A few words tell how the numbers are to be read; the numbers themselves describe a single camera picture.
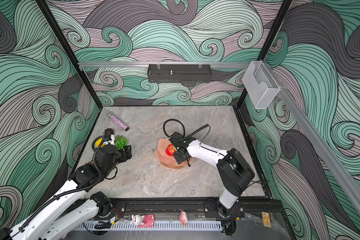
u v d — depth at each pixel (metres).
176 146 0.69
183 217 0.67
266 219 0.70
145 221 0.68
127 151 0.67
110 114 1.10
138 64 1.87
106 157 0.54
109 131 1.00
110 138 0.66
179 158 0.78
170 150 0.88
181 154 0.62
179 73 0.95
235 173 0.44
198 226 0.70
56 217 0.44
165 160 0.89
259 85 0.78
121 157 0.58
